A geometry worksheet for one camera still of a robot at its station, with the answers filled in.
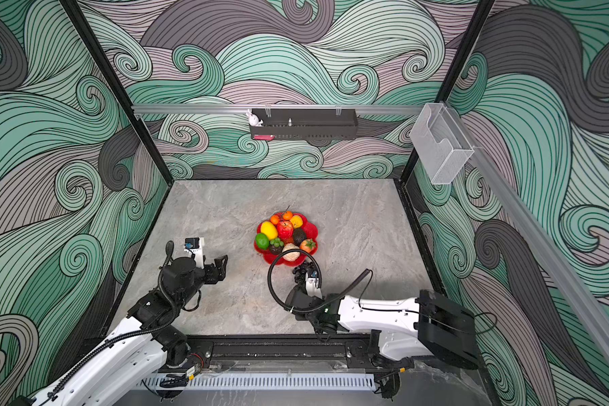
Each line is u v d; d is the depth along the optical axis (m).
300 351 0.75
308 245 0.90
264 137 0.90
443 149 0.76
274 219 0.98
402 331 0.45
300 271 0.87
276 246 0.92
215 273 0.70
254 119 0.85
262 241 0.92
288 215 0.98
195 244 0.68
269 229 0.96
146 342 0.52
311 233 1.01
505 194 0.63
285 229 0.95
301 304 0.61
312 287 0.73
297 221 0.98
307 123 0.93
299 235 0.95
